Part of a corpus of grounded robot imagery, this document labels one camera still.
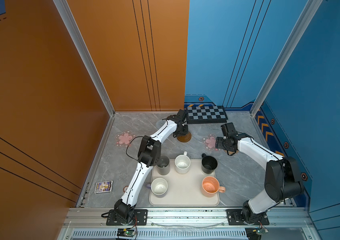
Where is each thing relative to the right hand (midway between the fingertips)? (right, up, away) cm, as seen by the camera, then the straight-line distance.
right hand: (220, 144), depth 93 cm
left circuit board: (-52, -39, -22) cm, 69 cm away
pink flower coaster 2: (-5, 0, +10) cm, 11 cm away
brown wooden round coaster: (-22, +3, +10) cm, 24 cm away
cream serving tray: (-24, -24, -9) cm, 35 cm away
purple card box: (-68, -22, -11) cm, 72 cm away
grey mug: (-36, -13, -3) cm, 38 cm away
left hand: (-21, +7, +14) cm, 26 cm away
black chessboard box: (-4, +20, +23) cm, 31 cm away
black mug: (-9, -10, -7) cm, 15 cm away
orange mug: (-9, -22, -11) cm, 26 cm away
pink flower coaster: (-63, +2, +8) cm, 64 cm away
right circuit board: (+10, -39, -22) cm, 46 cm away
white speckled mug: (-24, -11, -2) cm, 27 cm away
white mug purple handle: (-38, -21, -11) cm, 45 cm away
